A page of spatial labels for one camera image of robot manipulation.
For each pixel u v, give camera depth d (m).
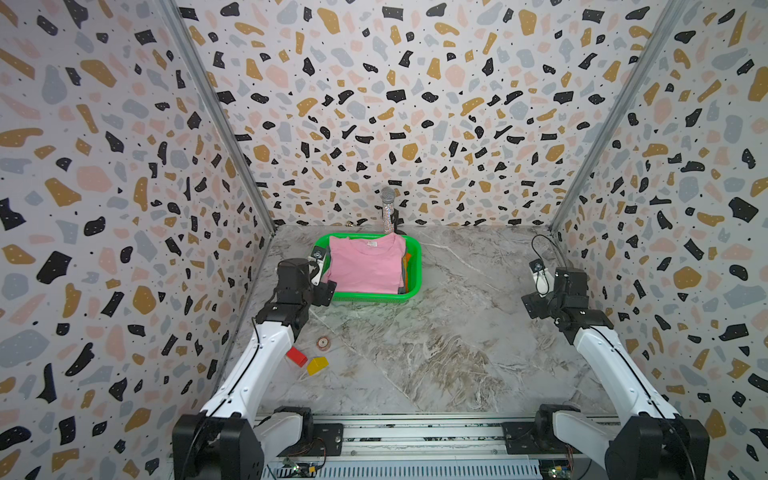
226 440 0.39
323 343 0.90
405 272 1.03
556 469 0.71
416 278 0.95
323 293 0.74
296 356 0.88
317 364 0.84
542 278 0.73
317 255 0.70
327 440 0.73
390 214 1.00
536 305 0.77
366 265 1.03
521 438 0.73
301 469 0.70
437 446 0.73
